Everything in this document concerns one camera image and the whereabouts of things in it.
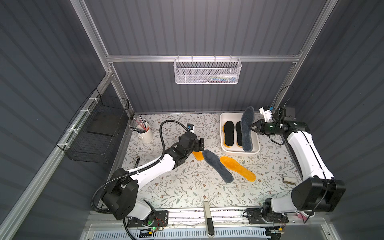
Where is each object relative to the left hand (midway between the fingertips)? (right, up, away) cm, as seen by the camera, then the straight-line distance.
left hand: (198, 140), depth 83 cm
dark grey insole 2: (+10, -14, +11) cm, 21 cm away
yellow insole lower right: (+25, -18, +8) cm, 32 cm away
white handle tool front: (+5, -38, -14) cm, 40 cm away
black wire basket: (-53, +5, -9) cm, 54 cm away
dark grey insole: (+26, +3, -4) cm, 26 cm away
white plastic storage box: (+26, -7, +18) cm, 32 cm away
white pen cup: (-34, +3, +12) cm, 36 cm away
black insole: (+23, +7, +27) cm, 36 cm away
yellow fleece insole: (0, -11, +13) cm, 18 cm away
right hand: (+28, +7, -5) cm, 30 cm away
